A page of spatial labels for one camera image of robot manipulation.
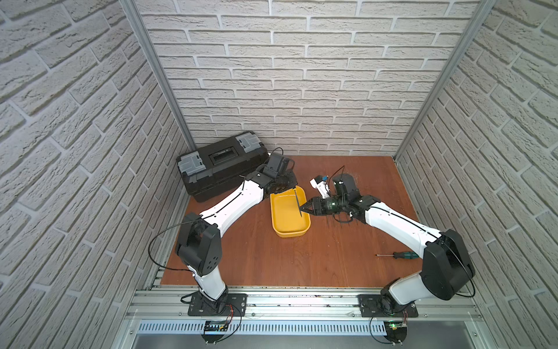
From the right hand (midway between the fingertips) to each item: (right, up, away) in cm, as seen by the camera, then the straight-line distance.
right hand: (305, 208), depth 80 cm
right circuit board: (+30, -40, -9) cm, 51 cm away
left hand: (-2, +12, +5) cm, 13 cm away
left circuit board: (-31, -40, -9) cm, 52 cm away
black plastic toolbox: (-35, +16, +13) cm, 41 cm away
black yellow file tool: (-3, +2, +1) cm, 4 cm away
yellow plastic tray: (-6, -7, +12) cm, 15 cm away
